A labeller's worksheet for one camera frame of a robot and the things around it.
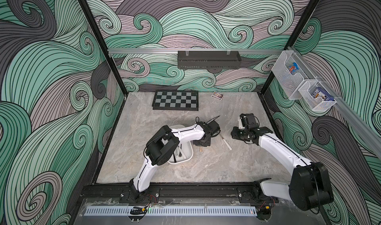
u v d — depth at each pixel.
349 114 0.57
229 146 0.90
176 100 1.11
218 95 1.18
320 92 0.66
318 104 0.63
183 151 0.88
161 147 0.52
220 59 0.95
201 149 0.89
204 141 0.78
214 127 0.76
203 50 0.95
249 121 0.67
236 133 0.78
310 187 0.40
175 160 0.84
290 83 0.83
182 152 0.87
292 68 0.83
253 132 0.61
